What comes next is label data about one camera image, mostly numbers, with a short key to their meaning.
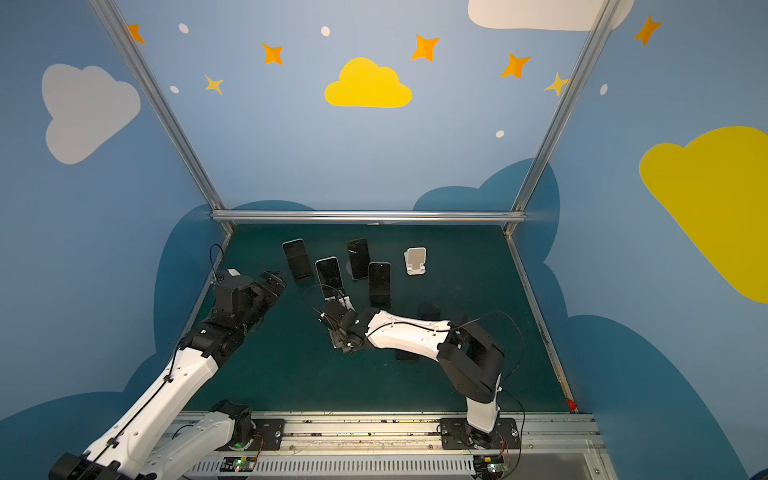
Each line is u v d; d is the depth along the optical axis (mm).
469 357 465
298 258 1013
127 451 396
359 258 1101
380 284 1015
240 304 586
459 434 759
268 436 740
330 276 1110
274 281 708
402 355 556
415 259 1048
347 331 630
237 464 708
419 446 740
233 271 715
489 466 713
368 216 1315
